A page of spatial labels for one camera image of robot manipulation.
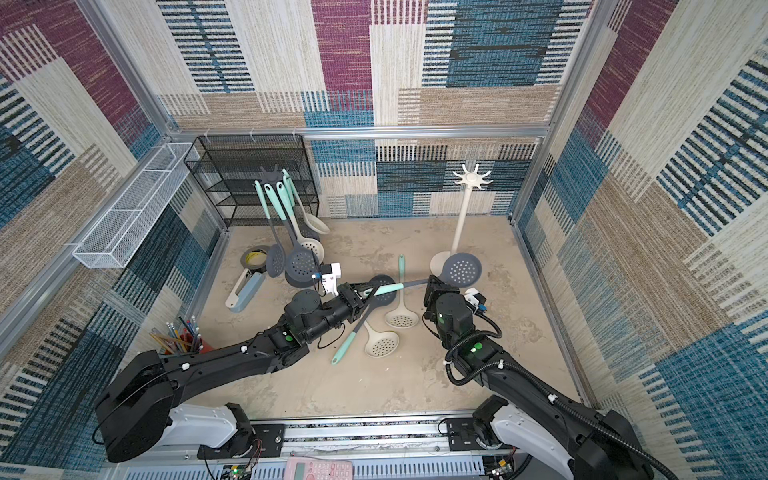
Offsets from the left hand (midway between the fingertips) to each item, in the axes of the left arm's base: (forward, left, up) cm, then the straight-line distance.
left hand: (382, 286), depth 71 cm
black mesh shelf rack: (+51, +54, -2) cm, 74 cm away
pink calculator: (-32, +17, -25) cm, 44 cm away
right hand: (+6, -11, -5) cm, 14 cm away
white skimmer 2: (+5, -5, -25) cm, 26 cm away
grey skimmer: (+17, +24, -12) cm, 32 cm away
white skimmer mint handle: (+35, +23, -13) cm, 44 cm away
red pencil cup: (-5, +53, -15) cm, 55 cm away
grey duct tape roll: (+31, +47, -26) cm, 62 cm away
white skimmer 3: (-3, +2, -25) cm, 26 cm away
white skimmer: (+22, +24, -10) cm, 34 cm away
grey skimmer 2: (+18, +32, -11) cm, 39 cm away
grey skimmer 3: (+16, +2, -23) cm, 28 cm away
